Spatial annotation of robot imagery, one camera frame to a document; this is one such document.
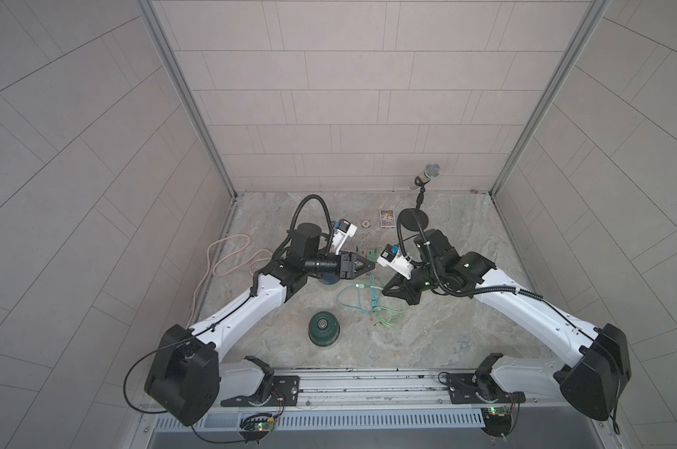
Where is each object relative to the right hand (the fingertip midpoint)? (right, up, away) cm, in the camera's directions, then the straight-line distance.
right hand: (386, 291), depth 72 cm
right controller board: (+28, -32, -2) cm, 42 cm away
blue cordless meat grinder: (-16, 0, +13) cm, 20 cm away
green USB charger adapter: (-4, +10, -4) cm, 12 cm away
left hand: (-4, +6, -1) cm, 7 cm away
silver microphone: (+15, +33, +13) cm, 39 cm away
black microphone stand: (+18, +18, +44) cm, 51 cm away
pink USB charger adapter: (-6, +11, -6) cm, 14 cm away
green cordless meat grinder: (-16, -10, 0) cm, 19 cm away
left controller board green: (-30, -30, -7) cm, 43 cm away
